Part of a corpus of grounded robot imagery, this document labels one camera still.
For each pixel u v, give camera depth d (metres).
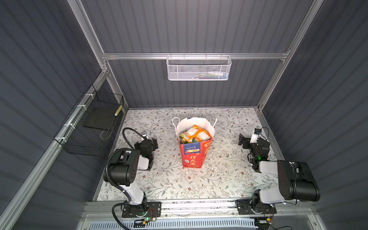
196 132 0.79
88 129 0.72
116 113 0.80
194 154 0.75
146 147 0.74
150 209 0.72
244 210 0.73
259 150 0.70
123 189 0.51
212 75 0.92
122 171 0.48
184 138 0.77
